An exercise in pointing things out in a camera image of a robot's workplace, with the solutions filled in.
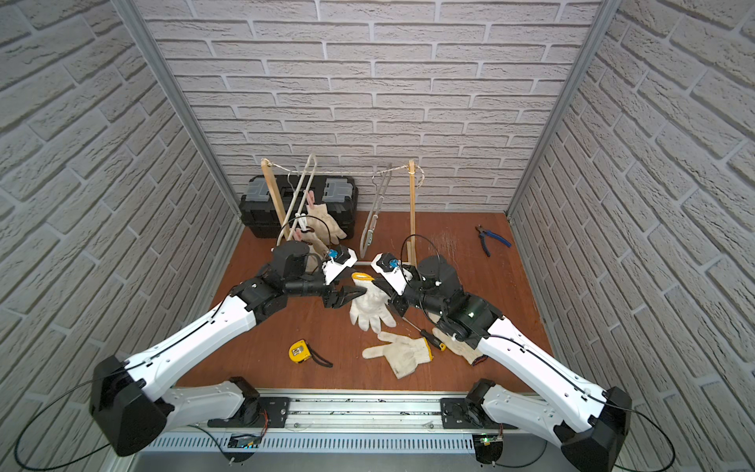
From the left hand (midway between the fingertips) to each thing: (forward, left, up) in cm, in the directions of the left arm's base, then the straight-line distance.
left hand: (363, 277), depth 71 cm
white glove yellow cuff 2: (-11, -11, -24) cm, 29 cm away
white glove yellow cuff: (-5, -2, -7) cm, 9 cm away
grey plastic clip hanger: (+52, -6, -11) cm, 54 cm away
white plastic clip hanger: (+20, +18, +8) cm, 28 cm away
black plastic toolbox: (+41, +11, -8) cm, 43 cm away
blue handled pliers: (+35, -45, -23) cm, 61 cm away
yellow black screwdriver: (-6, -19, -23) cm, 30 cm away
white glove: (+26, +16, -8) cm, 32 cm away
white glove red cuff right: (-12, -31, -24) cm, 41 cm away
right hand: (-2, -4, +2) cm, 5 cm away
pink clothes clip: (+27, +17, +1) cm, 32 cm away
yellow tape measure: (-11, +18, -23) cm, 31 cm away
